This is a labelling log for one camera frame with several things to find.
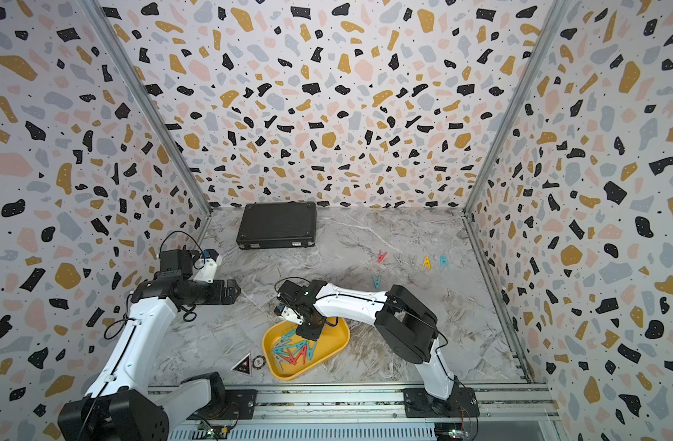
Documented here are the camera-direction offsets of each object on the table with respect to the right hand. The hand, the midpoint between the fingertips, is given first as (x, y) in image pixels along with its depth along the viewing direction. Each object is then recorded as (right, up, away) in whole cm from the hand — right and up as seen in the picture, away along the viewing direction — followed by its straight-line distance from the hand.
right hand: (310, 330), depth 85 cm
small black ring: (-13, -8, -4) cm, 16 cm away
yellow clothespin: (+41, +19, +18) cm, 49 cm away
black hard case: (-19, +33, +25) cm, 46 cm away
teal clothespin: (+48, +20, +20) cm, 56 cm away
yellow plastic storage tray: (+7, -3, -3) cm, 8 cm away
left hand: (-24, +14, -5) cm, 28 cm away
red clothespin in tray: (-1, -5, -4) cm, 6 cm away
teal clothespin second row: (+22, +13, +13) cm, 28 cm away
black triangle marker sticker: (-19, -9, -5) cm, 21 cm away
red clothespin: (+24, +21, +21) cm, 38 cm away
